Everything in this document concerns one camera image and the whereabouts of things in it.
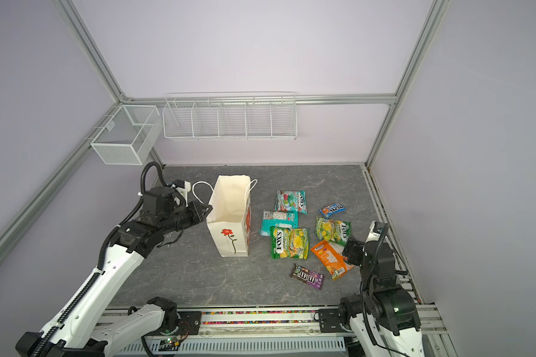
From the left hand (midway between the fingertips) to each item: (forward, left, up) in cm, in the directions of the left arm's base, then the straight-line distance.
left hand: (212, 210), depth 72 cm
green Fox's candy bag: (-3, -26, -23) cm, 35 cm away
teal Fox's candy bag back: (+8, -27, -23) cm, 37 cm away
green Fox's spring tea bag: (+1, -46, -22) cm, 51 cm away
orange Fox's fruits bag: (-12, -43, -23) cm, 50 cm away
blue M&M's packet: (+13, -45, -24) cm, 53 cm away
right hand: (-12, -48, -3) cm, 50 cm away
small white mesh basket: (+45, +44, -3) cm, 63 cm away
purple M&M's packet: (-16, -32, -25) cm, 43 cm away
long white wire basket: (+47, -6, +4) cm, 48 cm away
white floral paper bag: (+12, 0, -23) cm, 26 cm away
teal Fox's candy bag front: (+18, -29, -23) cm, 41 cm away
